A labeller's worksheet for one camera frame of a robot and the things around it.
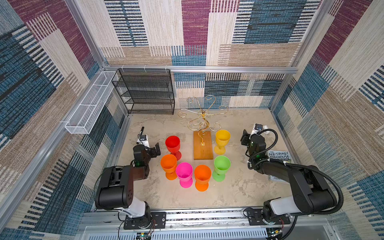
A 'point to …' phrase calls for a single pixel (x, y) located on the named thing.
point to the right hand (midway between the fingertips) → (249, 132)
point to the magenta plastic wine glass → (184, 170)
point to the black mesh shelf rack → (146, 91)
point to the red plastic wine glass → (172, 143)
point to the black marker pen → (142, 129)
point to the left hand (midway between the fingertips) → (150, 142)
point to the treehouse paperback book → (280, 155)
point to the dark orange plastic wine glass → (202, 174)
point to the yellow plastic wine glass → (222, 138)
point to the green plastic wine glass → (222, 164)
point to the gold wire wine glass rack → (203, 131)
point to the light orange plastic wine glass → (169, 164)
